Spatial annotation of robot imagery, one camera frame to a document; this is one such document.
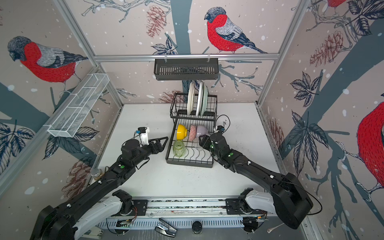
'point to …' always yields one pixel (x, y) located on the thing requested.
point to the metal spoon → (269, 230)
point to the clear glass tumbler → (196, 144)
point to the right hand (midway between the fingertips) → (201, 140)
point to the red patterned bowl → (192, 132)
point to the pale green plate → (205, 100)
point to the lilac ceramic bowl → (201, 130)
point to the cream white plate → (191, 96)
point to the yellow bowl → (181, 132)
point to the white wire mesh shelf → (69, 119)
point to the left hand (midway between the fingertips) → (163, 139)
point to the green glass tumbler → (179, 148)
